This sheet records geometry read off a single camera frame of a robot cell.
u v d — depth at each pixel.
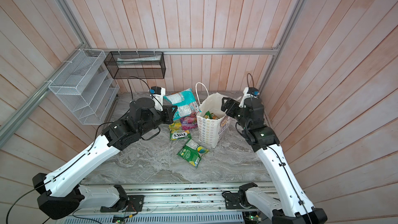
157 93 0.54
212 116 0.98
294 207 0.37
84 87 0.73
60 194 0.38
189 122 1.00
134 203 0.73
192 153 0.88
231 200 0.74
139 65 1.04
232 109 0.59
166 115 0.56
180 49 0.97
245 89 0.60
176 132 0.96
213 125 0.76
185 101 0.68
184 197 0.76
